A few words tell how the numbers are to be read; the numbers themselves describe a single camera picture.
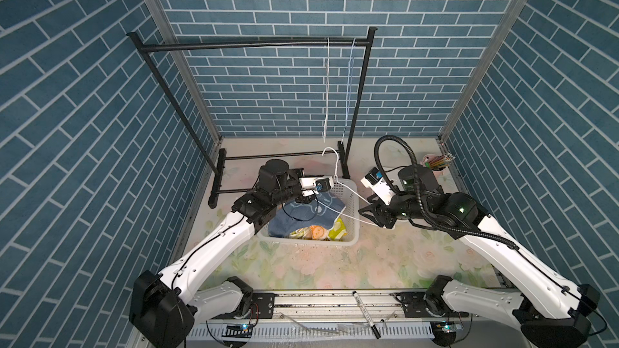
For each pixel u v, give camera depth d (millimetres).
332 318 723
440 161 932
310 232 825
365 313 722
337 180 680
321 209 872
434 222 463
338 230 879
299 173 642
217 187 1014
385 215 578
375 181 568
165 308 373
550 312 394
